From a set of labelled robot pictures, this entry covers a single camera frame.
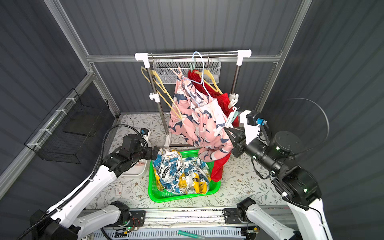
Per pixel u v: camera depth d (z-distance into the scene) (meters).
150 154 0.70
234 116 0.46
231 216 0.74
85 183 0.45
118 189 0.82
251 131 0.39
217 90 0.63
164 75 0.62
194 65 0.76
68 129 0.74
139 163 0.67
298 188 0.33
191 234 0.69
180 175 0.83
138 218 0.73
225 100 0.60
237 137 0.43
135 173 0.83
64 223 0.39
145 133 0.68
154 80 0.69
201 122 0.60
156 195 0.80
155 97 0.75
